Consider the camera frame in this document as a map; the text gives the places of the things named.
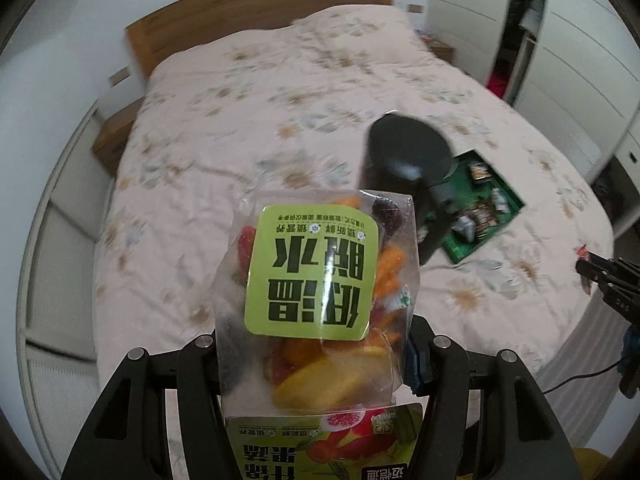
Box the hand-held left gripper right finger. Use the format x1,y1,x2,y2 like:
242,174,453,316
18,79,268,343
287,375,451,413
406,317,568,480

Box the dried fruit packet green label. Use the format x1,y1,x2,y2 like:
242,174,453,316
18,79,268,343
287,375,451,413
210,187,427,480

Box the yellow cloth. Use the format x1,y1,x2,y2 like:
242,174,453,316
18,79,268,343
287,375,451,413
572,447,618,480

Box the bed with floral sheet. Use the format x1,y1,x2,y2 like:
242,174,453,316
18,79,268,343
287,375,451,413
92,7,617,411

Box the large dark brown snack packet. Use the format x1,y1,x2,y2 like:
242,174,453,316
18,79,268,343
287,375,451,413
470,202,502,231

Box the wooden bed headboard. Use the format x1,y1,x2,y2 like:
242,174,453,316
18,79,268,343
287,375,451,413
125,0,394,79

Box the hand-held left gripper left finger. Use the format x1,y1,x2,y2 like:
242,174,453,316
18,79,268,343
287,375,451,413
65,334,236,480

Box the white wardrobe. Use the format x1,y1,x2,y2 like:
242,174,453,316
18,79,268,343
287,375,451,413
430,0,640,183

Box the wooden nightstand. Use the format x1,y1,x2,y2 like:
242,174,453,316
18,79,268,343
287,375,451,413
426,40,457,65
90,97,147,179

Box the hanging clothes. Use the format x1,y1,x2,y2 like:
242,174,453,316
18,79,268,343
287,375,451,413
487,0,543,101

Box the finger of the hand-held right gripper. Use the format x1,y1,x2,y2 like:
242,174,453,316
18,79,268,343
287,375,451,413
597,282,640,322
575,254,640,286

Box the black and brown kettle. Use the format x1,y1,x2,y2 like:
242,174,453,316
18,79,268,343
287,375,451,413
362,112,459,267

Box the green tray box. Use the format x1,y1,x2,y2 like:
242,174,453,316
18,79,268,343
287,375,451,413
442,149,527,265

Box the black cable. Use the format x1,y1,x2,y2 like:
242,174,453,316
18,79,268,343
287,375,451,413
544,364,622,394

